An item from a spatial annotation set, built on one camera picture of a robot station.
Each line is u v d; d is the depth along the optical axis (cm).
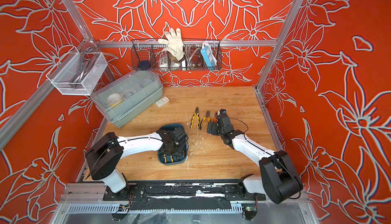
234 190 74
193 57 83
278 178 41
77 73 76
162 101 110
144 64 100
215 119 99
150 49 95
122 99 89
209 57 88
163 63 94
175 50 90
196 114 103
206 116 101
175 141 68
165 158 83
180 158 81
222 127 67
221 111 80
